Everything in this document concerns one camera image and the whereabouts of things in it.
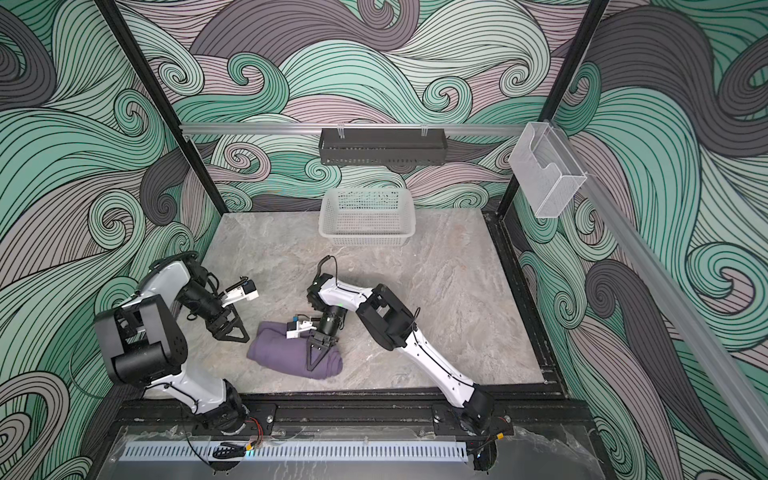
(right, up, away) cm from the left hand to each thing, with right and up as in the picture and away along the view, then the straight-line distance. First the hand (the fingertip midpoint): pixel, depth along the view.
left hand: (236, 330), depth 79 cm
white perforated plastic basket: (+34, +34, +39) cm, 62 cm away
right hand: (+22, -12, +1) cm, 25 cm away
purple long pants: (+10, -4, -2) cm, 11 cm away
